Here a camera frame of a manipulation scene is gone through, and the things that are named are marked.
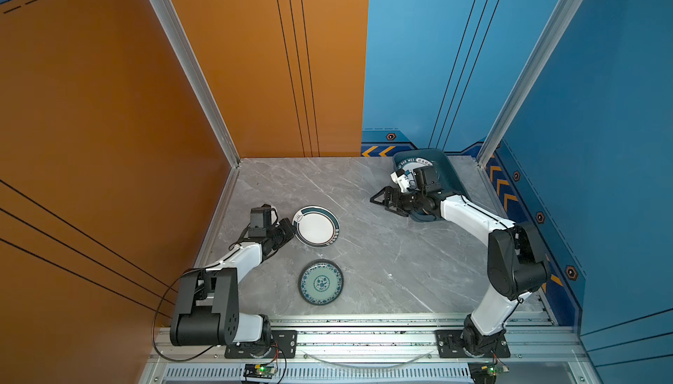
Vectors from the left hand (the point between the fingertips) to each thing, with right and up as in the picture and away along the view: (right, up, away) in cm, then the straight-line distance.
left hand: (298, 223), depth 93 cm
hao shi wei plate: (+47, +23, +23) cm, 57 cm away
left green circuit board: (-7, -37, -22) cm, 43 cm away
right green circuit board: (+55, -37, -23) cm, 70 cm away
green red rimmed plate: (+6, -2, +4) cm, 7 cm away
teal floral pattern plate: (+9, -18, -8) cm, 21 cm away
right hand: (+29, +8, -5) cm, 30 cm away
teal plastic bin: (+61, +14, +16) cm, 65 cm away
